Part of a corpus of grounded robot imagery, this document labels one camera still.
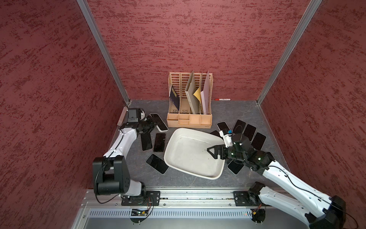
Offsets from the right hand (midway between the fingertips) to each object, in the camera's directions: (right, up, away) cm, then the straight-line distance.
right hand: (212, 152), depth 75 cm
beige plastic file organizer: (-15, +18, +28) cm, 37 cm away
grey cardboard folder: (-10, +29, +19) cm, 36 cm away
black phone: (+37, +2, +24) cm, 44 cm away
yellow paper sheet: (-7, +33, +14) cm, 37 cm away
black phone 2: (-42, +2, +19) cm, 46 cm away
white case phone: (+13, +12, +29) cm, 34 cm away
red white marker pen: (+18, +34, +51) cm, 64 cm away
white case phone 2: (+33, +8, +29) cm, 45 cm away
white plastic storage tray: (-14, -3, +20) cm, 25 cm away
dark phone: (+26, +11, +32) cm, 43 cm away
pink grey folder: (-2, +32, +15) cm, 36 cm away
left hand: (-32, +14, +12) cm, 37 cm away
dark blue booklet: (-24, +34, +37) cm, 56 cm away
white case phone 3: (-32, +15, +12) cm, 37 cm away
